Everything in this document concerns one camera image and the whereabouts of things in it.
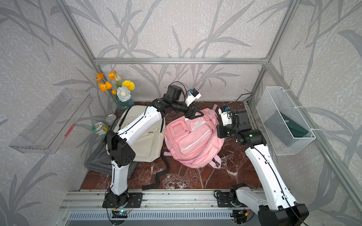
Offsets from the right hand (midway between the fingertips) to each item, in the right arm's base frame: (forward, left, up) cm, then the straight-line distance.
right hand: (217, 125), depth 74 cm
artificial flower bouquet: (+20, +54, +9) cm, 58 cm away
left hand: (+7, +9, +3) cm, 12 cm away
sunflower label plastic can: (+10, +75, -17) cm, 78 cm away
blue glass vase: (+27, +64, -14) cm, 71 cm away
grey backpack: (-12, +68, -19) cm, 72 cm away
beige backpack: (-3, +39, -19) cm, 44 cm away
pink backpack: (-3, +12, -12) cm, 17 cm away
